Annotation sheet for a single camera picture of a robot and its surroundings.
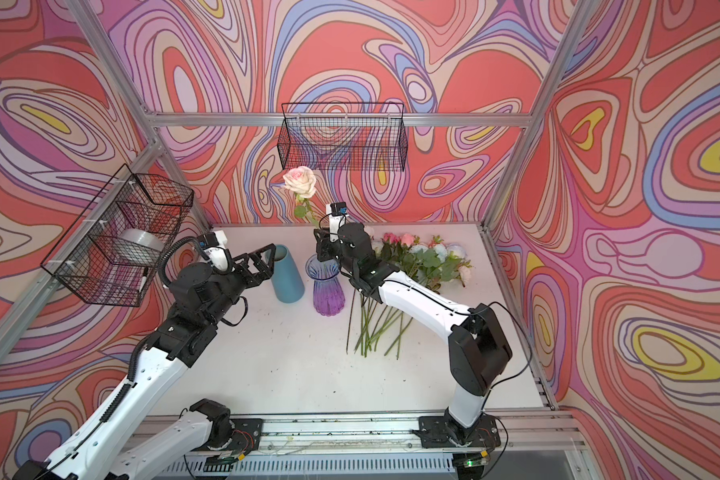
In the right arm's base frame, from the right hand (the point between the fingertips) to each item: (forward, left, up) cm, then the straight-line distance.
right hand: (319, 236), depth 79 cm
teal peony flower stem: (-13, -15, -28) cm, 34 cm away
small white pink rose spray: (-12, -14, -28) cm, 34 cm away
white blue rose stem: (+7, -40, -23) cm, 47 cm away
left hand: (-9, +11, +6) cm, 16 cm away
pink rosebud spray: (+13, -25, -23) cm, 37 cm away
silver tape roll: (-3, +43, +5) cm, 44 cm away
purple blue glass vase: (-8, -1, -15) cm, 17 cm away
